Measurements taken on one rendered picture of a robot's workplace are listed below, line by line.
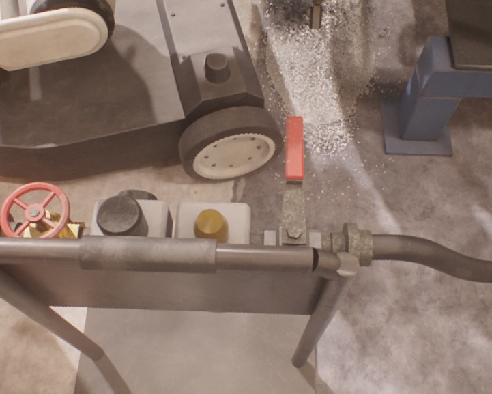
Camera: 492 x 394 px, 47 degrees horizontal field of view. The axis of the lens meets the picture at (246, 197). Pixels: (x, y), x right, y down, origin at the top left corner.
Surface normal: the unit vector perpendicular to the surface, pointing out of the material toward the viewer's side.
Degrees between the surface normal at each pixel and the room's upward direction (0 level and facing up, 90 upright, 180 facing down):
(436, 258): 57
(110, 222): 0
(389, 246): 16
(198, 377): 0
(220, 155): 90
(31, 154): 90
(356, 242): 9
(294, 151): 0
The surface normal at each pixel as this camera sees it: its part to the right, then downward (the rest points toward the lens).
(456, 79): -0.04, 0.90
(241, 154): 0.25, 0.88
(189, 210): 0.00, -0.43
